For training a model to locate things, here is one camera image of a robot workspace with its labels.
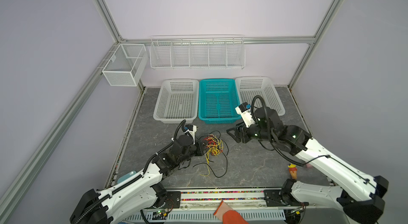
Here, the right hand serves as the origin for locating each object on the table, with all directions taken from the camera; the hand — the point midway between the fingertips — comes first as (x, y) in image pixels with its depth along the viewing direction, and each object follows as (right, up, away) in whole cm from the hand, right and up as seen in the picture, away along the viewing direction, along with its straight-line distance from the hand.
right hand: (231, 129), depth 68 cm
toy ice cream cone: (+33, -22, +12) cm, 42 cm away
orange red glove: (-1, -39, +2) cm, 39 cm away
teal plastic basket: (-4, +14, +44) cm, 47 cm away
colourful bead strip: (-3, -32, +9) cm, 34 cm away
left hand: (-10, -9, +9) cm, 17 cm away
